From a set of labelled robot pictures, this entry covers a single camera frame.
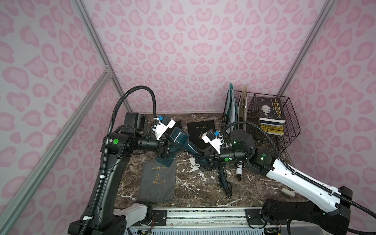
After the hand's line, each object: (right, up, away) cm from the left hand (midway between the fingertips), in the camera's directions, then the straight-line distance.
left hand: (179, 145), depth 59 cm
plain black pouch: (-6, +9, +54) cm, 55 cm away
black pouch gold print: (+8, +5, +51) cm, 52 cm away
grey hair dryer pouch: (-15, -25, +27) cm, 39 cm away
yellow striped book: (+60, +7, +38) cm, 71 cm away
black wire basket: (+63, +8, +26) cm, 69 cm away
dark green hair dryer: (+23, -22, +24) cm, 40 cm away
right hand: (+7, -6, 0) cm, 10 cm away
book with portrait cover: (+55, +19, +33) cm, 67 cm away
